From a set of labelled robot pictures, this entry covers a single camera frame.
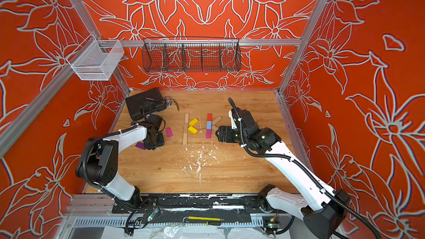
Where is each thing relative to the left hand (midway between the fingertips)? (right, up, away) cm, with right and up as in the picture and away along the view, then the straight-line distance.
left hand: (159, 143), depth 93 cm
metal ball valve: (+1, +25, +17) cm, 30 cm away
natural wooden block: (+14, +14, +10) cm, 22 cm away
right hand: (+35, +10, -21) cm, 42 cm away
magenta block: (+29, +5, +4) cm, 29 cm away
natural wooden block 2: (+15, +8, +5) cm, 17 cm away
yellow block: (+19, +11, +8) cm, 24 cm away
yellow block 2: (+19, +7, +4) cm, 20 cm away
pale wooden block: (+32, +11, +8) cm, 35 cm away
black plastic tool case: (-14, +23, +14) cm, 30 cm away
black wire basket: (+18, +53, +4) cm, 56 cm away
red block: (+29, +14, +10) cm, 34 cm away
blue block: (+29, +9, +7) cm, 31 cm away
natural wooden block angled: (+14, +2, +2) cm, 15 cm away
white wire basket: (-36, +48, -1) cm, 60 cm away
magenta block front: (+5, +5, +4) cm, 8 cm away
